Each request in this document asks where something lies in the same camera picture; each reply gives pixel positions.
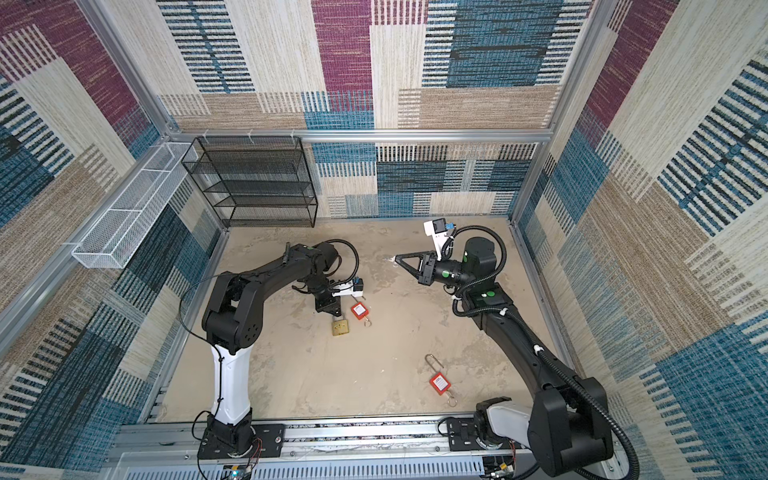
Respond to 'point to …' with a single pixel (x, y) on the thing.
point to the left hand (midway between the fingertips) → (337, 306)
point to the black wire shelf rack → (254, 181)
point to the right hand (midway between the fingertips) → (397, 263)
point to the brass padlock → (340, 327)
